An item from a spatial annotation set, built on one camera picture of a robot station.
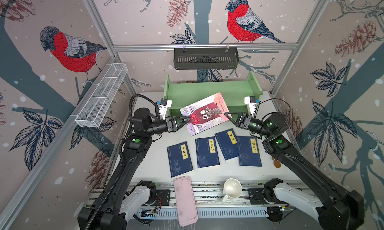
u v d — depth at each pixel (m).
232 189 0.75
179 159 0.86
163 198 0.73
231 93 0.92
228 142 0.93
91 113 0.70
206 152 0.88
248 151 0.88
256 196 0.73
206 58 1.06
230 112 0.62
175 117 0.61
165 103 0.62
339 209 0.37
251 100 0.61
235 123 0.62
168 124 0.58
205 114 0.63
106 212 0.37
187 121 0.61
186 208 0.70
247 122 0.56
